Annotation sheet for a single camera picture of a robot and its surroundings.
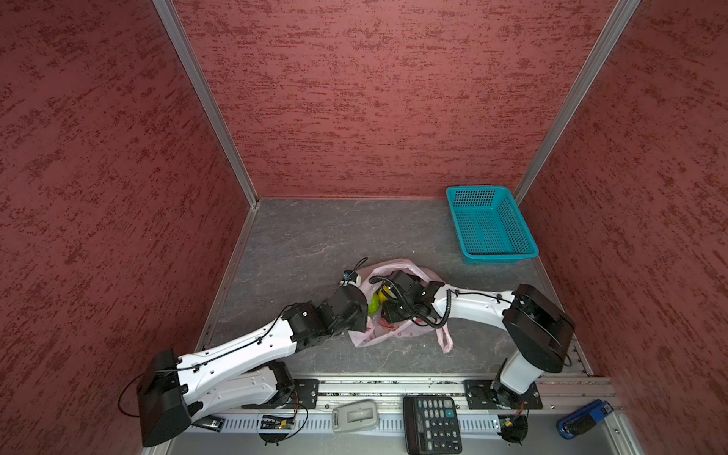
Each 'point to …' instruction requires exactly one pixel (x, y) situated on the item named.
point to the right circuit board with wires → (513, 427)
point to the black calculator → (430, 426)
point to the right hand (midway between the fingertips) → (387, 320)
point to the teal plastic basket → (491, 227)
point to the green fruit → (374, 303)
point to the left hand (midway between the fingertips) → (363, 316)
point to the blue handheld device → (577, 421)
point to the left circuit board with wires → (270, 422)
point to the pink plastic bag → (377, 328)
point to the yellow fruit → (382, 297)
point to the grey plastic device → (356, 416)
